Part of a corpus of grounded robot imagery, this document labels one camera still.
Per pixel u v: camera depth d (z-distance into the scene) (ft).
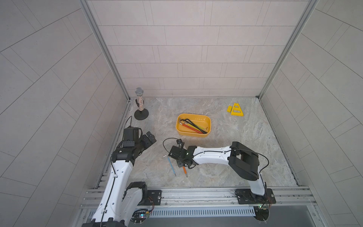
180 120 3.26
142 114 3.39
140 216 2.14
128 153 1.66
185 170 2.65
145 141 2.23
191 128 3.17
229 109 3.56
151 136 2.28
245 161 1.64
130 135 1.89
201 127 3.22
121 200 1.36
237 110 3.56
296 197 2.36
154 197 2.31
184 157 2.04
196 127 3.22
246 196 2.17
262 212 2.24
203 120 3.31
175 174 2.59
